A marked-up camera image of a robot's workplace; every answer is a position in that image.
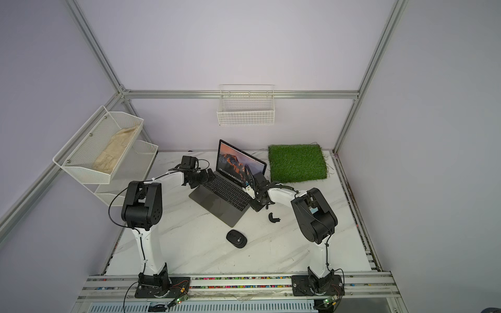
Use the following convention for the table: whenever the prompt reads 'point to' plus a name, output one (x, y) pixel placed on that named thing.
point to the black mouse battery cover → (273, 220)
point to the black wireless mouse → (237, 238)
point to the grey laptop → (222, 195)
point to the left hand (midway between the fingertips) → (209, 182)
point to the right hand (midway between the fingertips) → (257, 204)
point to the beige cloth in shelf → (108, 158)
